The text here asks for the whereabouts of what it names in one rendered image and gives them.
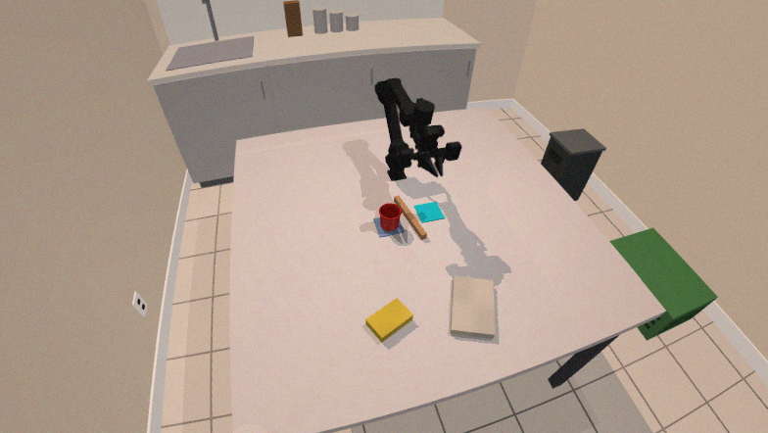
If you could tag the beige flat rectangular block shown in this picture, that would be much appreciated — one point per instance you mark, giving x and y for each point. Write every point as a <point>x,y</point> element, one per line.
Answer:
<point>472,307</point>

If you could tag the red cup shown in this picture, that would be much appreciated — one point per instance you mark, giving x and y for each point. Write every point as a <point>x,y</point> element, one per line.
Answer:
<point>390,216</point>

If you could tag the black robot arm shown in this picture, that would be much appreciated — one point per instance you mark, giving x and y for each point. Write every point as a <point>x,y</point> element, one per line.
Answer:
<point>416,115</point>

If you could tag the tan flat bar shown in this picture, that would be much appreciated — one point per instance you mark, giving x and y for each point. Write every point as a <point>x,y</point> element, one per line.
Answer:
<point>410,217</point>

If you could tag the yellow block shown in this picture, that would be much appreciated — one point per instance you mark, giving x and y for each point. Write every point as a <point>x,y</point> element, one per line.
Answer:
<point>389,320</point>

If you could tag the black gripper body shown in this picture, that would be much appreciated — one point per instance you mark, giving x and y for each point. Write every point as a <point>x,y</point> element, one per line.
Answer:
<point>406,155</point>

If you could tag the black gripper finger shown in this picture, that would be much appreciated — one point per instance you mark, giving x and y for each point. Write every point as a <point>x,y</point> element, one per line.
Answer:
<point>439,160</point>
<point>426,163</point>

